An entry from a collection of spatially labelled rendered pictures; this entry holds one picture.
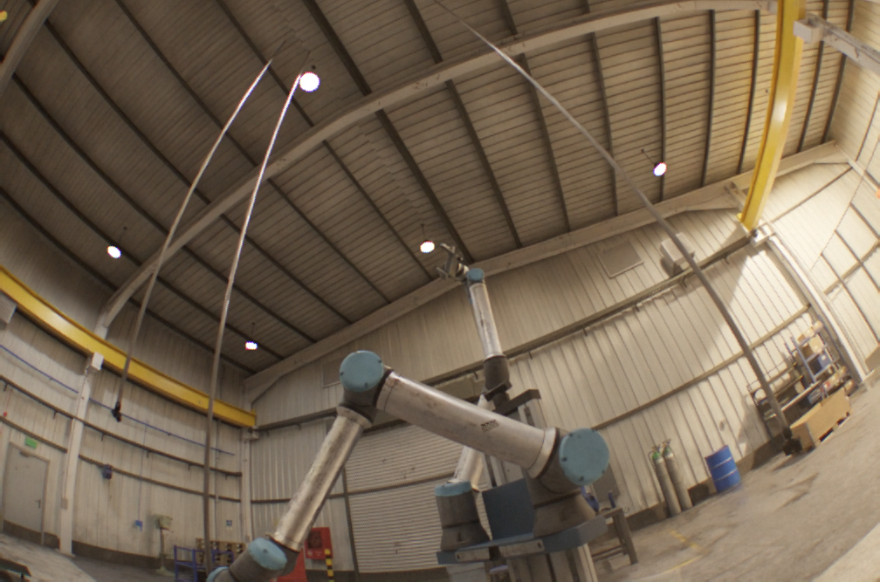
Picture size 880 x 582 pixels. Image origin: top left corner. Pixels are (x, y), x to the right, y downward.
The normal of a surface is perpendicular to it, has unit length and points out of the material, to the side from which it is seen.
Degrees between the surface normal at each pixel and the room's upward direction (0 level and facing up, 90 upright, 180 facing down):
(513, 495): 90
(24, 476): 90
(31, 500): 90
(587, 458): 93
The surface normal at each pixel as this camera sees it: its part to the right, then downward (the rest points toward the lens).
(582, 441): 0.19, -0.65
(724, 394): -0.39, -0.57
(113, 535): 0.90, -0.40
